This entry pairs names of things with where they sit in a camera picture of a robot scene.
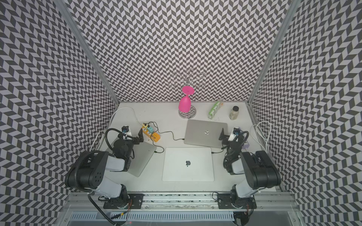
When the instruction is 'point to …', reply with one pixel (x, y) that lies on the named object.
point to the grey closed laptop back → (204, 133)
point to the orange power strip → (155, 136)
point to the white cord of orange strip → (110, 122)
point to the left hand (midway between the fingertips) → (135, 129)
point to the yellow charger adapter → (145, 126)
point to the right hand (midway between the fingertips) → (230, 131)
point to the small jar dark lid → (234, 114)
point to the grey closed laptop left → (143, 152)
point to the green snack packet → (211, 113)
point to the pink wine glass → (185, 103)
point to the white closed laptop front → (188, 164)
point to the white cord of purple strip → (259, 130)
